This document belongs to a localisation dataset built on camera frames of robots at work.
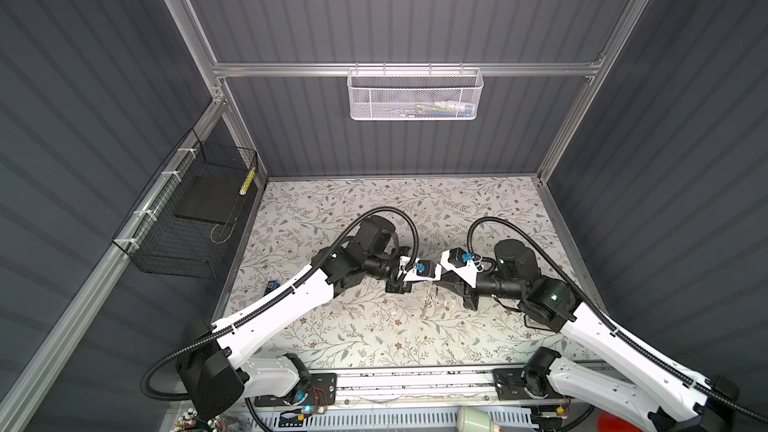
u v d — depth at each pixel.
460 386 0.75
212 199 0.73
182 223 0.72
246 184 0.81
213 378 0.37
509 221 0.61
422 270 0.55
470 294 0.59
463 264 0.57
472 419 0.64
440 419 0.64
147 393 0.39
